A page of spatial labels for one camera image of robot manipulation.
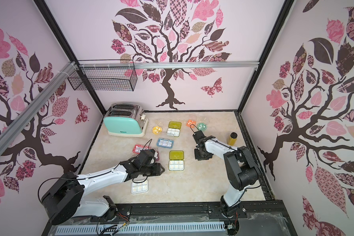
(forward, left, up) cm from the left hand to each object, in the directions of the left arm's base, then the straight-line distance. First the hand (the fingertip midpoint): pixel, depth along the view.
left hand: (162, 173), depth 84 cm
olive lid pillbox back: (+36, -6, -3) cm, 37 cm away
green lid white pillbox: (+8, -8, -3) cm, 12 cm away
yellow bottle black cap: (+21, -46, +5) cm, 50 cm away
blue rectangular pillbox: (+23, 0, -3) cm, 23 cm away
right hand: (+12, -25, -2) cm, 28 cm away
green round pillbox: (+37, -28, -3) cm, 47 cm away
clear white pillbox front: (-7, +13, -3) cm, 15 cm away
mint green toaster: (+32, +26, +12) cm, 43 cm away
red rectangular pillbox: (+18, +18, -2) cm, 26 cm away
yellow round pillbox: (+34, +7, -2) cm, 34 cm away
